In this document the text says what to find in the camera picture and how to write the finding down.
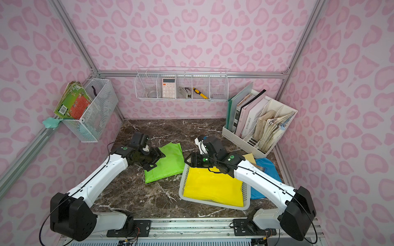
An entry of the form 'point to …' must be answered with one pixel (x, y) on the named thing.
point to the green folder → (233, 102)
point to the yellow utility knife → (197, 91)
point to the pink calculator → (169, 89)
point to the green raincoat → (172, 164)
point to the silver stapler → (185, 91)
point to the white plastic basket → (247, 195)
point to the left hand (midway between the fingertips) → (162, 155)
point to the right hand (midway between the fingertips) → (187, 161)
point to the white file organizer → (273, 119)
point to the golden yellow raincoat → (209, 184)
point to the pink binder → (245, 109)
